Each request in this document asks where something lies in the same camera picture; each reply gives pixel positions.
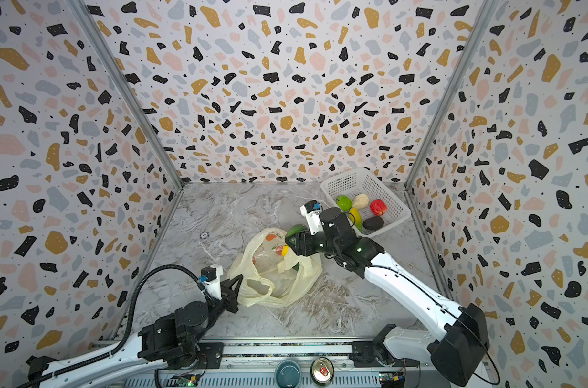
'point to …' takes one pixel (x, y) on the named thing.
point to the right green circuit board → (392, 380)
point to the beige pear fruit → (361, 201)
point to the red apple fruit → (378, 207)
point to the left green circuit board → (189, 380)
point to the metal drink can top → (322, 371)
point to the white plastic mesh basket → (365, 182)
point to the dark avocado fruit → (373, 223)
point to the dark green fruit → (295, 229)
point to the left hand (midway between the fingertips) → (244, 276)
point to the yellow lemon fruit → (285, 249)
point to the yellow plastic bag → (268, 272)
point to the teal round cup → (288, 373)
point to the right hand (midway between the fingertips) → (289, 234)
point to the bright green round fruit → (344, 202)
